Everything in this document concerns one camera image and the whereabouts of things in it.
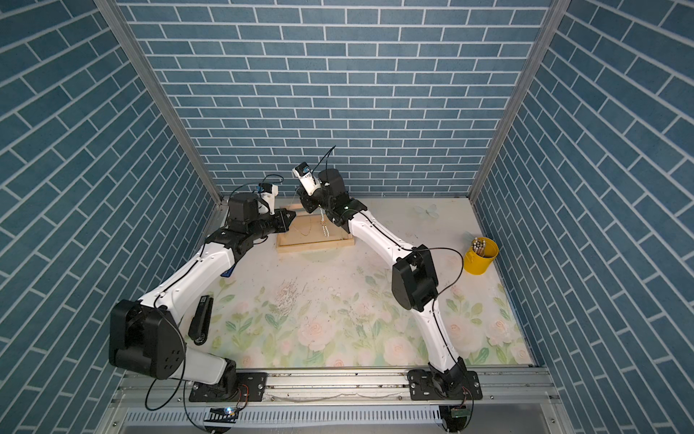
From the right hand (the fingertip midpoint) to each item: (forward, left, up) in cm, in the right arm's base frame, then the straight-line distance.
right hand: (300, 188), depth 86 cm
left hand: (-8, -2, -3) cm, 9 cm away
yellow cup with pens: (-9, -61, -18) cm, 64 cm away
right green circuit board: (-53, -51, -29) cm, 78 cm away
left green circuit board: (-58, +14, -31) cm, 67 cm away
